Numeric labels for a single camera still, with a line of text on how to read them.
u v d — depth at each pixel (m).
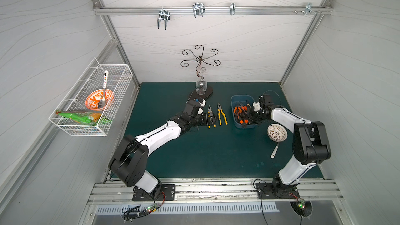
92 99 0.67
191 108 0.65
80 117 0.54
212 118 0.75
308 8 0.77
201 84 0.90
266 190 0.73
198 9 0.76
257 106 0.90
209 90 1.18
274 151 0.86
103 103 0.66
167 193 0.73
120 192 0.75
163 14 0.78
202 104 0.79
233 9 0.78
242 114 0.96
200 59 0.91
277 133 0.93
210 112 1.04
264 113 0.71
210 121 0.76
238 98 1.08
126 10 0.81
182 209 0.70
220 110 1.04
